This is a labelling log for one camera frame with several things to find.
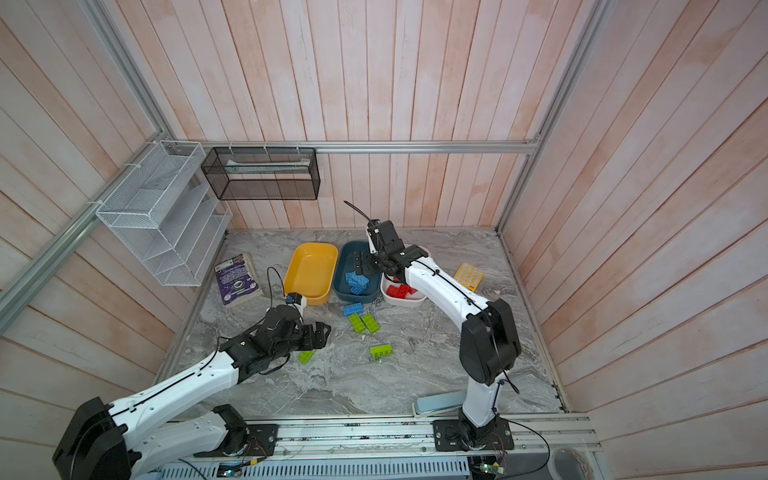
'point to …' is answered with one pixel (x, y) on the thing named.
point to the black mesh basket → (263, 173)
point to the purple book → (238, 280)
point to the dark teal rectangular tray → (344, 263)
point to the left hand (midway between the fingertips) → (317, 335)
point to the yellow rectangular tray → (310, 271)
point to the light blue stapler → (440, 401)
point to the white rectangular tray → (410, 300)
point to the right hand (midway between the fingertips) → (365, 259)
